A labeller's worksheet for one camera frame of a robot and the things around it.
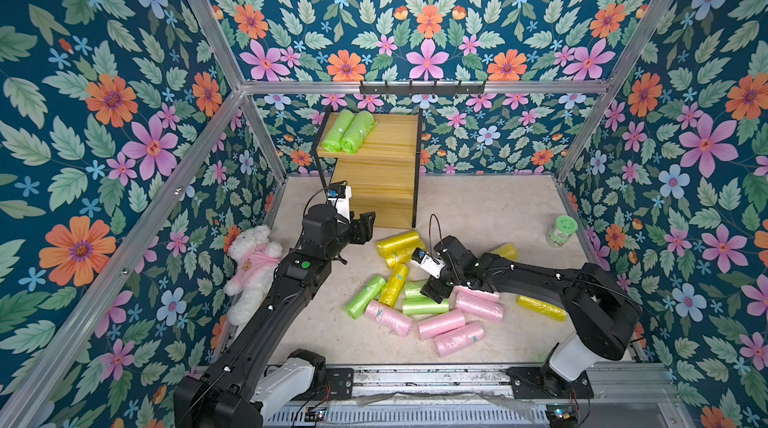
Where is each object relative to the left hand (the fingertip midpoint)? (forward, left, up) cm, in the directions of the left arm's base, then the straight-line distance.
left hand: (368, 212), depth 76 cm
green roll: (-12, -10, -22) cm, 28 cm away
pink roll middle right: (-20, -32, -23) cm, 44 cm away
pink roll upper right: (-15, -25, -22) cm, 36 cm away
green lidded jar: (+1, -59, -19) cm, 62 cm away
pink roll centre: (-22, -16, -23) cm, 36 cm away
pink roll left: (-20, -5, -23) cm, 31 cm away
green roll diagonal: (-15, +5, -23) cm, 28 cm away
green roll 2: (-17, -11, -22) cm, 30 cm away
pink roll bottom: (-27, -21, -22) cm, 40 cm away
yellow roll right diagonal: (-1, -43, -24) cm, 49 cm away
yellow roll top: (+3, -8, -23) cm, 24 cm away
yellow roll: (-2, -7, -22) cm, 23 cm away
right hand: (-9, -16, -22) cm, 29 cm away
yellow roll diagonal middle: (-6, -7, -24) cm, 25 cm away
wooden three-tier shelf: (+24, -4, -11) cm, 27 cm away
